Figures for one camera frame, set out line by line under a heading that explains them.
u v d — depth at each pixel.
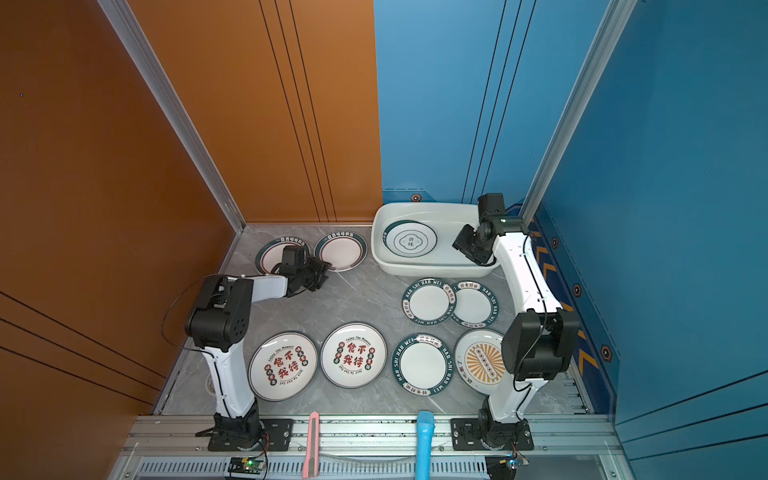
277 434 0.74
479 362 0.85
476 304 0.97
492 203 0.66
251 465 0.71
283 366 0.85
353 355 0.87
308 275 0.89
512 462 0.70
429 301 0.97
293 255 0.83
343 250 1.12
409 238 1.13
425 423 0.72
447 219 1.20
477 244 0.71
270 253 1.11
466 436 0.72
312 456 0.70
